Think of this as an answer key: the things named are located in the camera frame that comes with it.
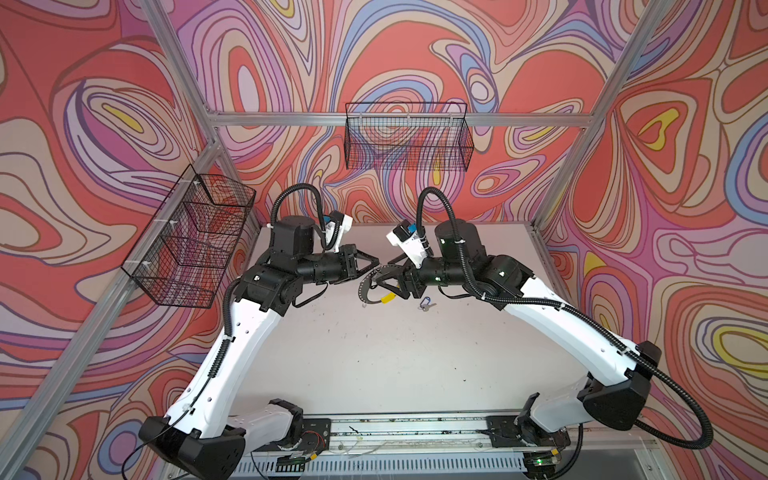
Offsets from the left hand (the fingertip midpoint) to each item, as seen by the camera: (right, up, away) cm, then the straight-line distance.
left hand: (382, 262), depth 62 cm
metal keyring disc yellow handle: (-4, -5, +4) cm, 8 cm away
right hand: (+2, -4, +3) cm, 5 cm away
